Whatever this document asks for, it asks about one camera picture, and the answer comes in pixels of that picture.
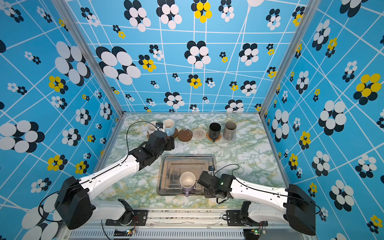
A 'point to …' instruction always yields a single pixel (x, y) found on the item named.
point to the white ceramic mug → (151, 128)
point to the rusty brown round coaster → (185, 135)
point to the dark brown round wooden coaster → (175, 134)
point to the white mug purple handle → (187, 181)
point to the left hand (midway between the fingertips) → (170, 137)
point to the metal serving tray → (171, 167)
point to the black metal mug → (214, 129)
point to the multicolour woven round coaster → (199, 134)
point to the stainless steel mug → (229, 130)
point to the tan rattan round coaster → (211, 139)
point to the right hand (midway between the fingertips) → (208, 191)
